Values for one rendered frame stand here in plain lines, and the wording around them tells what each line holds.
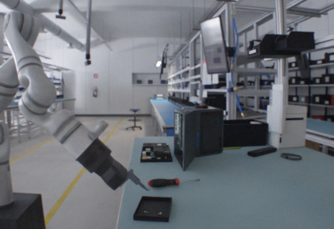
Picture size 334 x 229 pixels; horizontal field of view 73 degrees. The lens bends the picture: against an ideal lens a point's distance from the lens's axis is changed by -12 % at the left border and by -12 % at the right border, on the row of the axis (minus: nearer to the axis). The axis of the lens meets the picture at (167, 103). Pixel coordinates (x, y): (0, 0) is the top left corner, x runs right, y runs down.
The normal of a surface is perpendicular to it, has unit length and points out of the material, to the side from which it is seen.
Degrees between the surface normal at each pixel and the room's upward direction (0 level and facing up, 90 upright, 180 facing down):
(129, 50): 90
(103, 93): 90
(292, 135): 90
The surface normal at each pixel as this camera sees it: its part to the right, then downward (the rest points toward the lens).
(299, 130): 0.08, 0.06
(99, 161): 0.34, -0.18
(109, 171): -0.12, -0.18
